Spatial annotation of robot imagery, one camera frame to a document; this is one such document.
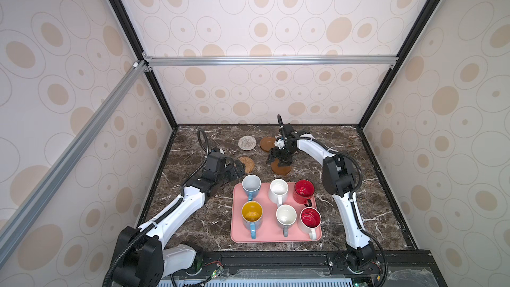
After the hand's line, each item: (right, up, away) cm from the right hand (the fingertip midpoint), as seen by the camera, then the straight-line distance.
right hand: (272, 162), depth 101 cm
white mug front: (+5, -21, -18) cm, 28 cm away
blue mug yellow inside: (-9, -19, -17) cm, 28 cm away
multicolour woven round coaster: (-13, +10, +11) cm, 20 cm away
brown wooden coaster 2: (+4, -4, -2) cm, 6 cm away
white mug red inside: (+15, -22, -18) cm, 32 cm away
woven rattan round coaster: (-12, -1, +1) cm, 12 cm away
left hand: (-13, 0, -19) cm, 23 cm away
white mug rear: (+1, -11, -17) cm, 20 cm away
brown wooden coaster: (-2, +10, +10) cm, 15 cm away
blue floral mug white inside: (-10, -8, -13) cm, 18 cm away
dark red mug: (+14, -12, -11) cm, 21 cm away
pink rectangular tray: (0, -17, -24) cm, 30 cm away
